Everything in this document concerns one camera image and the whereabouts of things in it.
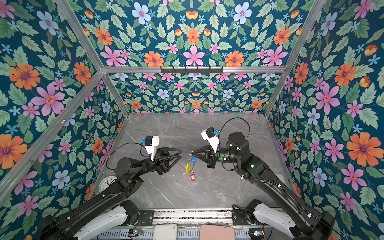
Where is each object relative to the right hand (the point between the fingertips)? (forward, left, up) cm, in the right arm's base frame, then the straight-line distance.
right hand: (193, 152), depth 59 cm
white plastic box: (-24, +15, -33) cm, 43 cm away
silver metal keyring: (-1, +1, -1) cm, 2 cm away
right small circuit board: (-24, -29, -35) cm, 51 cm away
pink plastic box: (-24, -8, -33) cm, 42 cm away
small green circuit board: (-23, +31, -35) cm, 52 cm away
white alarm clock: (-1, +51, -30) cm, 59 cm away
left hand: (-4, +5, +4) cm, 8 cm away
